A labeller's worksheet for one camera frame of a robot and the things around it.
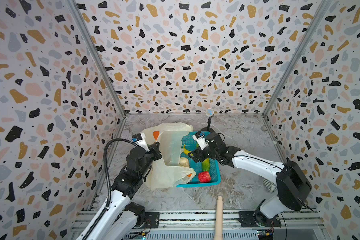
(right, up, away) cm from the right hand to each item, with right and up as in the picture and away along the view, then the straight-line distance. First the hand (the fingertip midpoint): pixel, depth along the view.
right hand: (190, 149), depth 82 cm
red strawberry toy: (+8, -15, 0) cm, 17 cm away
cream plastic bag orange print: (-11, -9, -12) cm, 19 cm away
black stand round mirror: (+11, +21, +5) cm, 24 cm away
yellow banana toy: (-4, -3, +15) cm, 16 cm away
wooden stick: (+13, -34, -12) cm, 39 cm away
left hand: (-15, +6, -10) cm, 19 cm away
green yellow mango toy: (+9, -11, +8) cm, 16 cm away
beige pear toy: (-4, -9, +6) cm, 11 cm away
